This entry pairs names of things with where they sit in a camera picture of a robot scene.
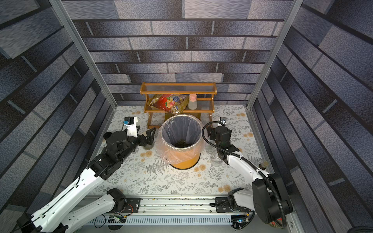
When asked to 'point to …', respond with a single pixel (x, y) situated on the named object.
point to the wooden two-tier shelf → (205, 92)
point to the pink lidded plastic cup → (193, 103)
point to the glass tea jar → (215, 160)
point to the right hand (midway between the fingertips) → (217, 126)
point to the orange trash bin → (181, 136)
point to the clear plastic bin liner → (160, 147)
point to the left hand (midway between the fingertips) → (148, 127)
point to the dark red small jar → (107, 135)
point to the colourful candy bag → (172, 103)
